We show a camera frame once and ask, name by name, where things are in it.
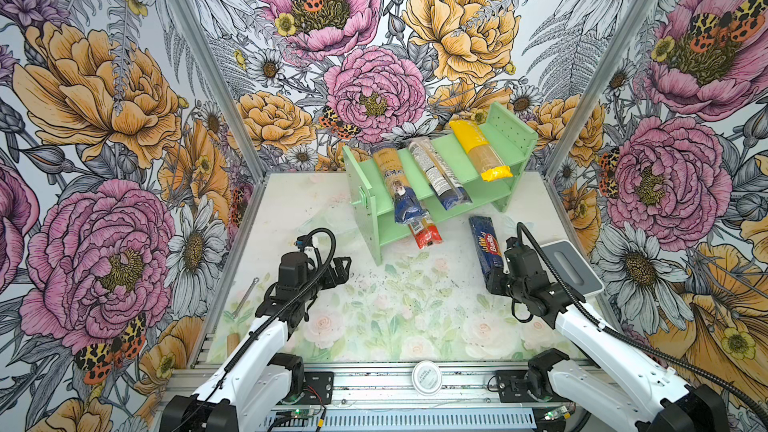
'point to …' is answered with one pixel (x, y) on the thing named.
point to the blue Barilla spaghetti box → (487, 241)
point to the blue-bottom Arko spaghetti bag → (407, 206)
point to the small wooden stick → (255, 281)
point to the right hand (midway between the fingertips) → (493, 284)
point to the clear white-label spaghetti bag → (438, 174)
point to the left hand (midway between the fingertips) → (337, 271)
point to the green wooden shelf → (514, 141)
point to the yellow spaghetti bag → (472, 138)
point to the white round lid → (426, 378)
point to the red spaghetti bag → (425, 231)
